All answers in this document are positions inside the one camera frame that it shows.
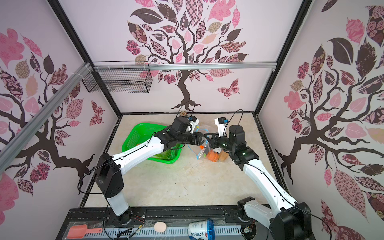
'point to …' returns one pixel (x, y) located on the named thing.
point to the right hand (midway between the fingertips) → (206, 133)
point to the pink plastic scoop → (78, 231)
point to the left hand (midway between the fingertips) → (203, 140)
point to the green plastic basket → (142, 132)
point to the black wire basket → (120, 77)
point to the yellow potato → (223, 155)
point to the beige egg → (160, 227)
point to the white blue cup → (203, 230)
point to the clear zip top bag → (204, 151)
